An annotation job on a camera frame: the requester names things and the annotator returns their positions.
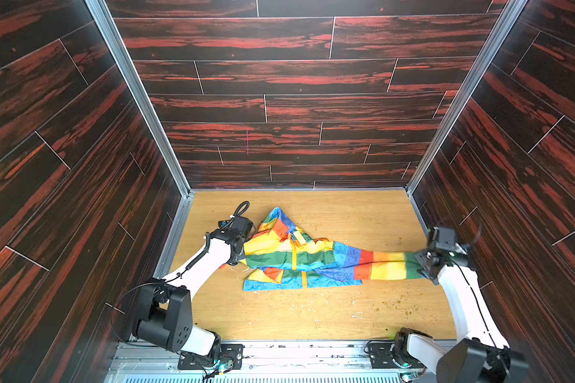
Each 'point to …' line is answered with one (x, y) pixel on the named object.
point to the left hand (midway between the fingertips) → (231, 255)
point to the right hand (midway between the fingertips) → (435, 263)
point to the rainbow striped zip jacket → (281, 255)
